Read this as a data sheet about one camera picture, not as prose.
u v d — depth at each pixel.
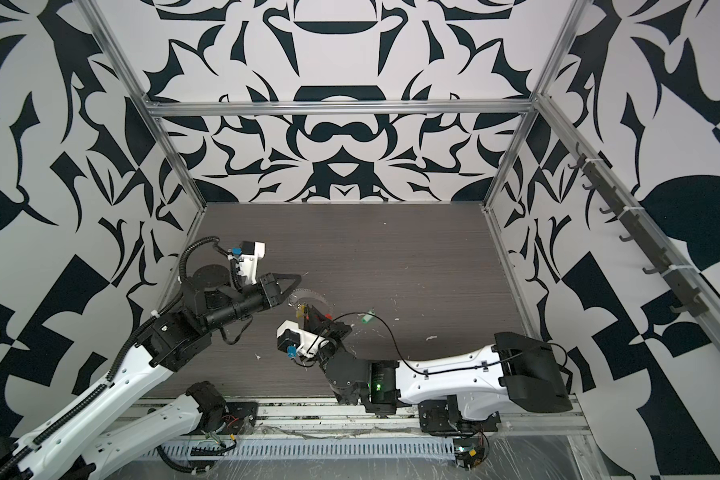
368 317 0.90
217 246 0.58
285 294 0.62
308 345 0.53
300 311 0.63
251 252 0.61
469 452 0.71
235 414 0.74
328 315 0.66
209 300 0.49
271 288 0.58
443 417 0.74
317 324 0.59
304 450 0.65
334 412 0.76
